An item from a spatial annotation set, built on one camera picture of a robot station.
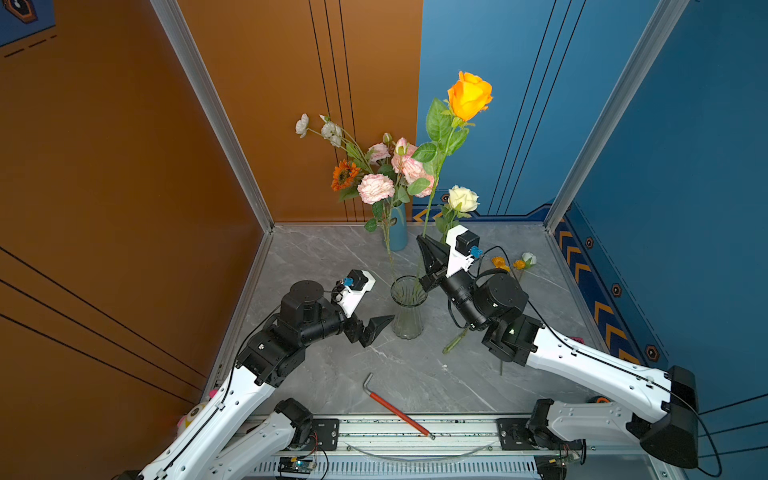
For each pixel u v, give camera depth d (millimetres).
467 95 404
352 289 542
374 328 562
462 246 474
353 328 562
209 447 404
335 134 920
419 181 488
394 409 773
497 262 1052
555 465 700
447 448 729
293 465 707
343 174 796
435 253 528
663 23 711
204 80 804
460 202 669
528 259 1050
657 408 391
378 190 592
